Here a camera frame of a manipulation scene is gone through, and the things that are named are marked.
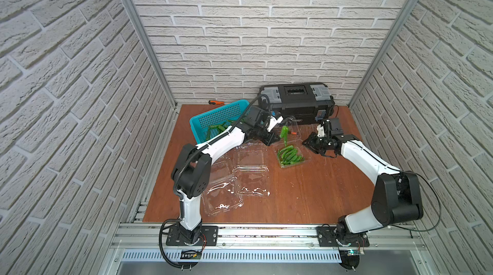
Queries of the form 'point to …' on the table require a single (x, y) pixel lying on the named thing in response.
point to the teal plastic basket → (200, 123)
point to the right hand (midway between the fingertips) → (304, 143)
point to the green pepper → (284, 134)
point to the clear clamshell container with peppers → (223, 193)
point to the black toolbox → (299, 103)
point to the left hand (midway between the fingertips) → (279, 134)
